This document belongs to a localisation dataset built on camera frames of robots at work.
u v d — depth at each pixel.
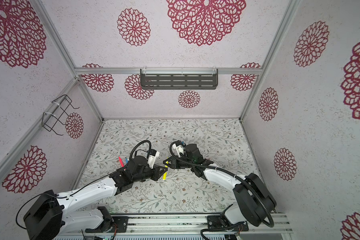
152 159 0.72
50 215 0.39
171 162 0.75
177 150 0.76
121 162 0.97
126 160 0.97
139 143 0.62
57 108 0.78
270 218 0.38
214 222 0.75
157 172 0.69
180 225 0.75
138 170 0.63
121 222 0.74
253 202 0.43
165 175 0.78
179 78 0.95
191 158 0.67
